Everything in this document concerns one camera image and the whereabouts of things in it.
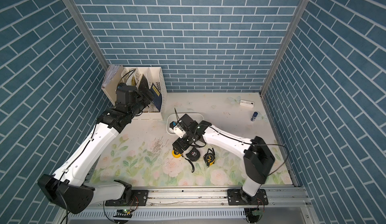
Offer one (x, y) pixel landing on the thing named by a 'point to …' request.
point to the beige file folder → (112, 79)
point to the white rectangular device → (247, 103)
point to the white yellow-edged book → (134, 78)
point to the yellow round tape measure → (175, 155)
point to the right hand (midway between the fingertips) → (180, 144)
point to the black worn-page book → (143, 83)
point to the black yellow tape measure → (209, 157)
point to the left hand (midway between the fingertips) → (154, 94)
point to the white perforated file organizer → (154, 75)
